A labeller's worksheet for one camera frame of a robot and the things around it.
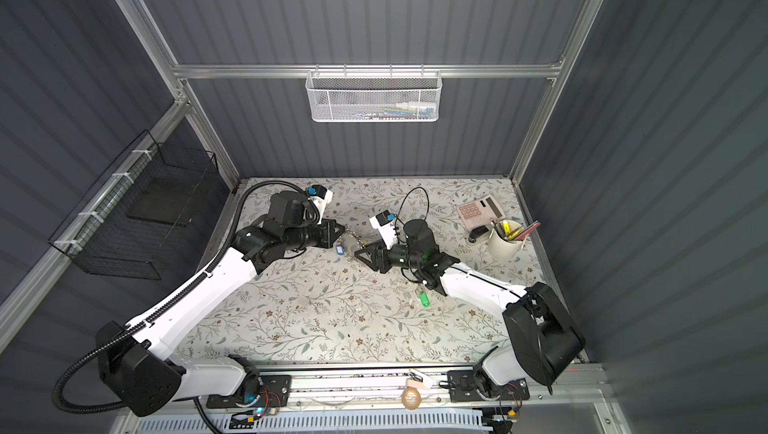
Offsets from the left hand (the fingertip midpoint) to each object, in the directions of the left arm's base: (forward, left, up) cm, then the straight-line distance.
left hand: (346, 228), depth 76 cm
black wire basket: (+1, +53, +3) cm, 53 cm away
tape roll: (-35, -15, -24) cm, 45 cm away
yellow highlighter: (+8, -49, -14) cm, 52 cm away
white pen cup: (+2, -48, -18) cm, 51 cm away
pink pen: (+4, -54, -11) cm, 55 cm away
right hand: (-4, -4, -7) cm, 9 cm away
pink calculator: (+21, -46, -21) cm, 55 cm away
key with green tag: (-10, -21, -24) cm, 34 cm away
